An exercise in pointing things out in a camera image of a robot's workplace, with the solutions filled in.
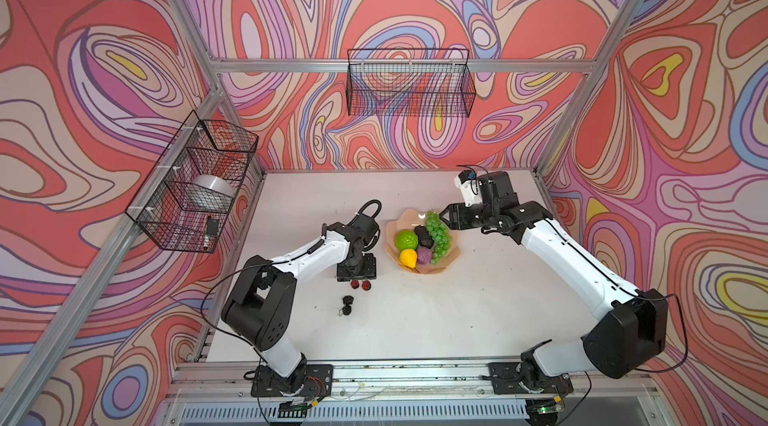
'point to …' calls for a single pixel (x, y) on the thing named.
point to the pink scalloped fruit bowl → (408, 221)
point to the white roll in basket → (210, 193)
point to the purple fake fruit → (424, 255)
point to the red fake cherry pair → (366, 285)
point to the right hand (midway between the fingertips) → (451, 220)
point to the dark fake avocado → (424, 238)
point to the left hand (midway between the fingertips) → (368, 275)
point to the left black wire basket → (184, 203)
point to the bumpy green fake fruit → (406, 239)
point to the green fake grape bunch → (439, 234)
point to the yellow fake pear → (408, 257)
